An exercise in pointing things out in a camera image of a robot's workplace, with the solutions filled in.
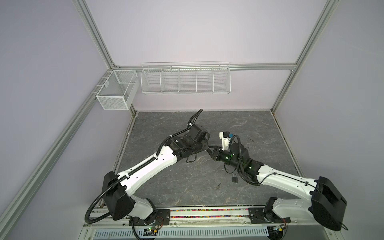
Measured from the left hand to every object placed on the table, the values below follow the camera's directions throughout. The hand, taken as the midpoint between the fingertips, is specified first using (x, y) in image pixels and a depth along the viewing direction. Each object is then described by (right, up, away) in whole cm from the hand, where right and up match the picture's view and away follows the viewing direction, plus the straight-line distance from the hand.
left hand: (207, 145), depth 75 cm
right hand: (-1, -2, 0) cm, 2 cm away
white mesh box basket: (-58, +34, +25) cm, 72 cm away
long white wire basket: (-13, +42, +24) cm, 50 cm away
